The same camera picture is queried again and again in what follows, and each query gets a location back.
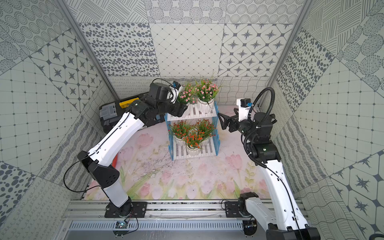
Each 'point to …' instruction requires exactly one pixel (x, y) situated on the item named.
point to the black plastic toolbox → (110, 112)
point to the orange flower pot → (192, 142)
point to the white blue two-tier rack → (211, 147)
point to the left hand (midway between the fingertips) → (185, 104)
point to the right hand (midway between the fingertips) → (227, 113)
